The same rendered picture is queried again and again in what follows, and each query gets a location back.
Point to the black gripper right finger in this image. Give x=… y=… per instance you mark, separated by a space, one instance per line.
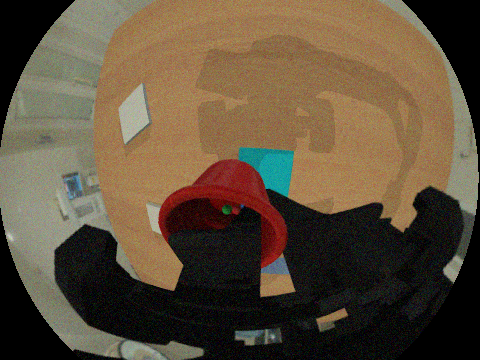
x=310 y=233

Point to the red cup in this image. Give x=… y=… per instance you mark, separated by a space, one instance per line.
x=198 y=206

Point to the pale cream square tile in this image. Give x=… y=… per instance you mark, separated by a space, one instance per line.
x=134 y=114

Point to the cream square block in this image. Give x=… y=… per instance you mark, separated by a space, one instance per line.
x=153 y=214

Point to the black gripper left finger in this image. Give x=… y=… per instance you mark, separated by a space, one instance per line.
x=240 y=242

